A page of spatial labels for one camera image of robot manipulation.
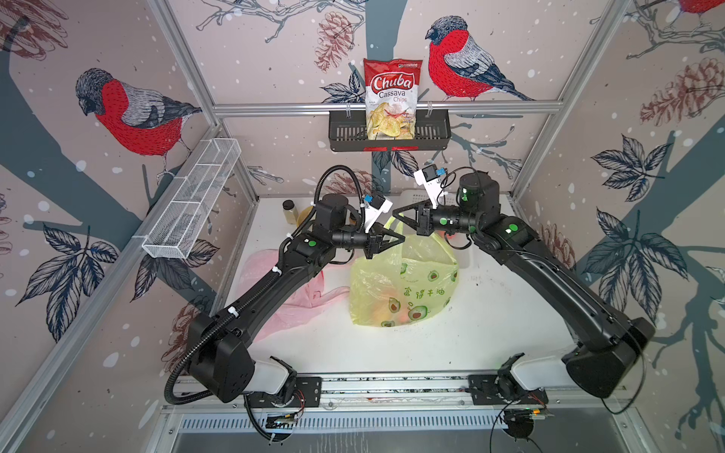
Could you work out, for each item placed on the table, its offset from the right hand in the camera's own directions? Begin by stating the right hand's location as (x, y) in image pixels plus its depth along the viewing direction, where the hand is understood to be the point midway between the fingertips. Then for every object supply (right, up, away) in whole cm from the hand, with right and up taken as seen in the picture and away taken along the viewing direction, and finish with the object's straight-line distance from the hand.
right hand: (393, 213), depth 65 cm
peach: (0, -27, +13) cm, 30 cm away
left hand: (+3, -6, +2) cm, 7 cm away
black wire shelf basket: (-13, +29, +30) cm, 44 cm away
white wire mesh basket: (-56, -5, +6) cm, 57 cm away
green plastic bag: (+4, -18, +10) cm, 21 cm away
